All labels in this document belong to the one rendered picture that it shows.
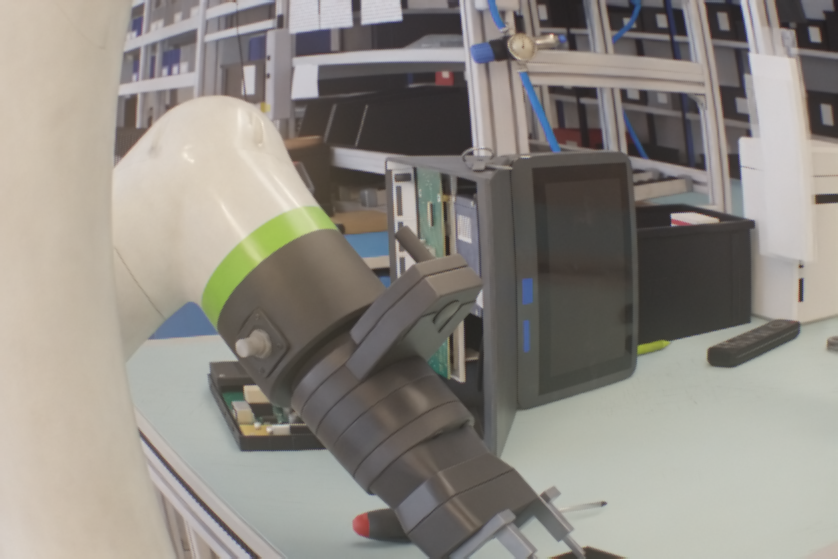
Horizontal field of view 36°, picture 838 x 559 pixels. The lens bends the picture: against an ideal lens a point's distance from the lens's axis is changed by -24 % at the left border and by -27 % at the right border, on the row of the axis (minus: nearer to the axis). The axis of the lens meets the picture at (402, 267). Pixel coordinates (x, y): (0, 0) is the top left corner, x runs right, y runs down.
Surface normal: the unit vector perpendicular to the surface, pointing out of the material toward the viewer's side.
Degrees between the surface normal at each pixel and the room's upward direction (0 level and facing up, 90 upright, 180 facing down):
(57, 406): 92
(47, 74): 98
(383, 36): 90
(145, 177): 62
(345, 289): 48
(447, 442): 54
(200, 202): 78
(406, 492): 98
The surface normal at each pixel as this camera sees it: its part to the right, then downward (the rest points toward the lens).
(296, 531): -0.05, -0.99
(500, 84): 0.36, 0.11
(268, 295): -0.29, -0.17
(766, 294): -0.93, 0.10
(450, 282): 0.54, -0.67
